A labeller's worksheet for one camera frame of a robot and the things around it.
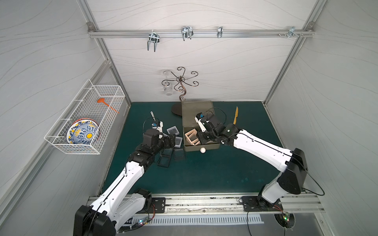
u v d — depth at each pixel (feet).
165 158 2.98
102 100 2.57
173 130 3.35
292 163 1.40
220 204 2.47
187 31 2.51
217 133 1.91
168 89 3.33
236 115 3.73
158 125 2.27
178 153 3.05
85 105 2.31
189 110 2.95
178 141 2.90
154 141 1.98
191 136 2.69
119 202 1.46
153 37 2.56
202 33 2.56
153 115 3.66
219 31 2.40
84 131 2.05
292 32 2.51
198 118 2.32
